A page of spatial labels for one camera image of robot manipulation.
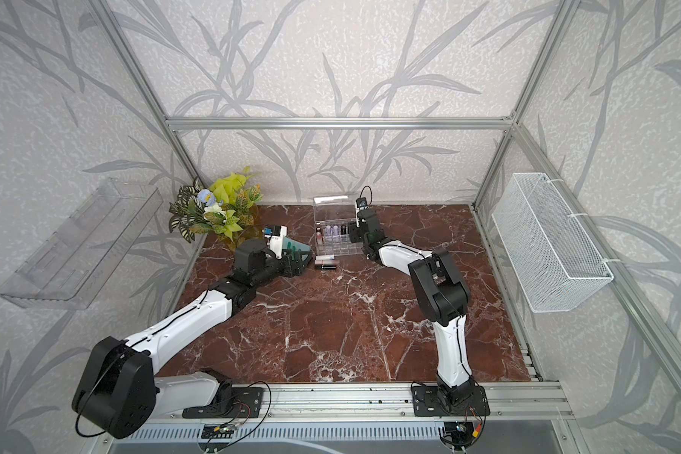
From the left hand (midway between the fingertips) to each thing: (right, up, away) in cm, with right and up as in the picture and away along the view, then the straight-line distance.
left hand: (302, 252), depth 83 cm
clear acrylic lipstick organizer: (+5, +13, +38) cm, 40 cm away
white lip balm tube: (+5, -4, +18) cm, 19 cm away
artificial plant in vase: (-26, +13, +6) cm, 30 cm away
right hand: (+17, +10, +18) cm, 26 cm away
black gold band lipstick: (+4, -7, +16) cm, 18 cm away
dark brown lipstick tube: (+2, +4, +19) cm, 20 cm away
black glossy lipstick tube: (+11, +7, +21) cm, 25 cm away
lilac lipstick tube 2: (+8, +6, +21) cm, 23 cm away
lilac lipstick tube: (+6, +6, +21) cm, 23 cm away
